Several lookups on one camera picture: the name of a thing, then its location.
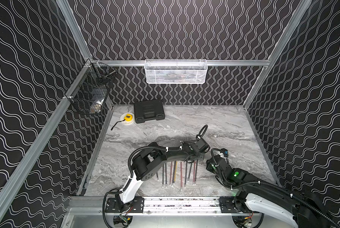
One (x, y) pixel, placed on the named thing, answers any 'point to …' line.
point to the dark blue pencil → (174, 173)
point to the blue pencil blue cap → (186, 172)
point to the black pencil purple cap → (195, 176)
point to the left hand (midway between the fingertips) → (201, 152)
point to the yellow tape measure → (127, 118)
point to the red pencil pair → (194, 168)
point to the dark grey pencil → (157, 176)
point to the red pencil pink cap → (171, 173)
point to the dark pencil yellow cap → (190, 172)
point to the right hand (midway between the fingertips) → (207, 161)
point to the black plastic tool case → (148, 109)
